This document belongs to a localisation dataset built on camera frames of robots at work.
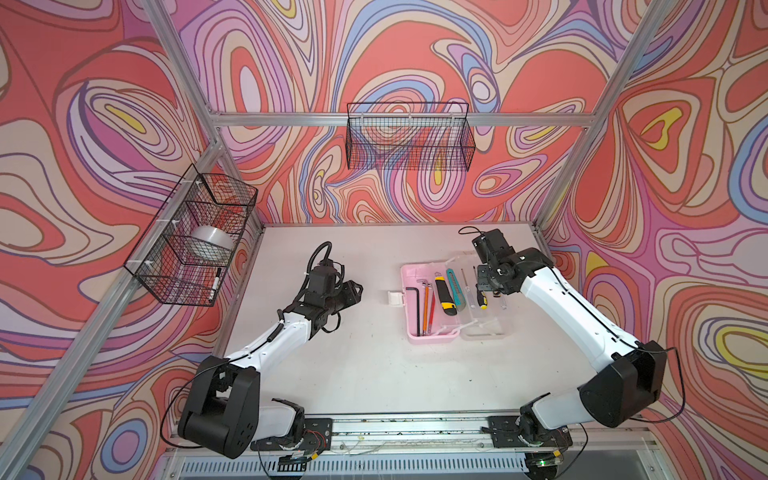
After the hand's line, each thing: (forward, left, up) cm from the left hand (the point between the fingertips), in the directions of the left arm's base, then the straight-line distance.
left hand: (362, 287), depth 87 cm
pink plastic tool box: (-11, -31, -2) cm, 33 cm away
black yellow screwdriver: (-4, -34, +1) cm, 35 cm away
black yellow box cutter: (-3, -25, -4) cm, 26 cm away
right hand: (-3, -38, +6) cm, 38 cm away
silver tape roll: (+3, +36, +20) cm, 41 cm away
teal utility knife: (-2, -29, -3) cm, 29 cm away
